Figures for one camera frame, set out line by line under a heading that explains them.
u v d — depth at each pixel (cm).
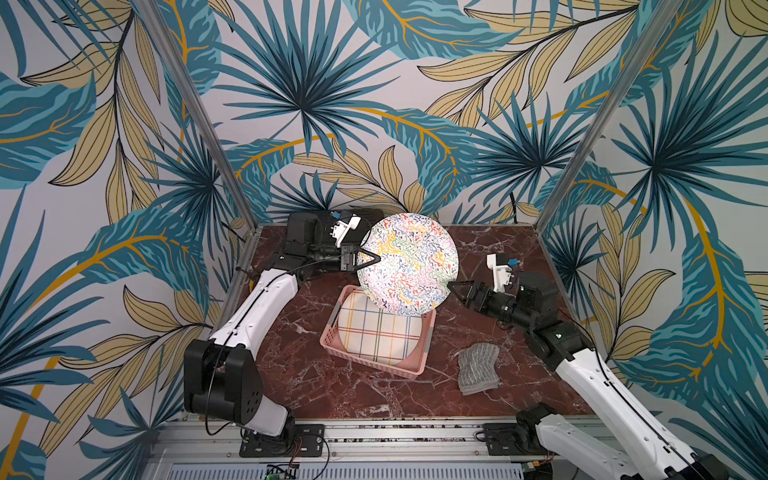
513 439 73
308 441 73
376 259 72
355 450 75
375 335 88
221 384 42
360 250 70
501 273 66
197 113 84
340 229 69
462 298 65
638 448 40
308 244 64
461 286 72
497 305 63
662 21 69
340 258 65
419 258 73
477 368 81
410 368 77
